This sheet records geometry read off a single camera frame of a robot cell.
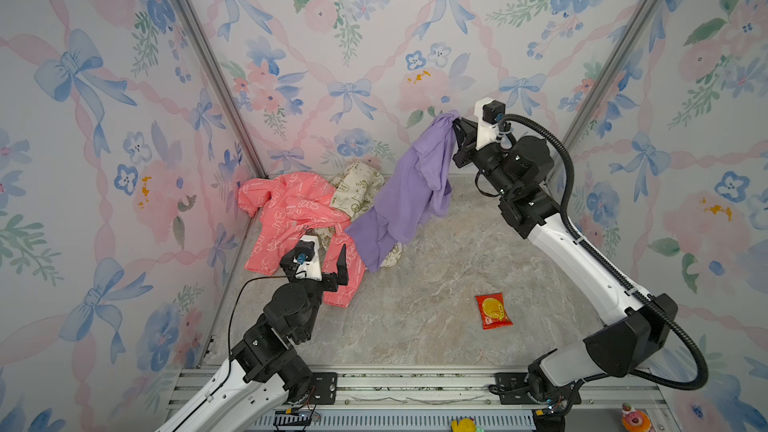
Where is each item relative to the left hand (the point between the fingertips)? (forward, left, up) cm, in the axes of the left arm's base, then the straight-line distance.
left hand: (324, 243), depth 67 cm
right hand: (+19, -29, +20) cm, 40 cm away
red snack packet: (-5, -45, -28) cm, 53 cm away
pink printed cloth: (+25, +19, -18) cm, 36 cm away
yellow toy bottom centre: (-31, -32, -26) cm, 52 cm away
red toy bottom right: (-30, -71, -25) cm, 81 cm away
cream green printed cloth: (+29, -4, -15) cm, 32 cm away
